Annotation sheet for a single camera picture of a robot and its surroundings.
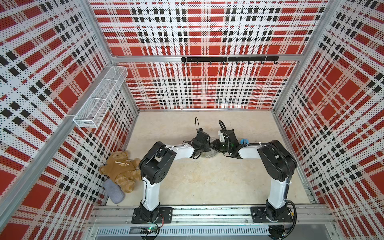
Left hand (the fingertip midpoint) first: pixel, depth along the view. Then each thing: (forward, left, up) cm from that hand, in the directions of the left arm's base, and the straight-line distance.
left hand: (210, 145), depth 98 cm
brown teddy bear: (-20, +48, +8) cm, 53 cm away
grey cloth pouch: (-29, +52, +2) cm, 60 cm away
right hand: (0, -1, +2) cm, 2 cm away
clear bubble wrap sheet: (-7, 0, +1) cm, 7 cm away
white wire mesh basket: (+13, +75, +18) cm, 79 cm away
